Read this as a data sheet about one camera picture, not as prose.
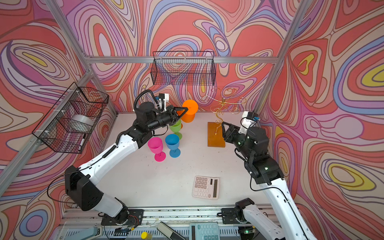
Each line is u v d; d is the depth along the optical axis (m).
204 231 0.68
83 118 0.73
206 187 0.81
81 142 0.72
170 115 0.61
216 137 1.04
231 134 0.55
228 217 0.73
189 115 0.77
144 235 0.62
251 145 0.45
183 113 0.67
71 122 0.69
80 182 0.40
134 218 0.72
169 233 0.66
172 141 0.88
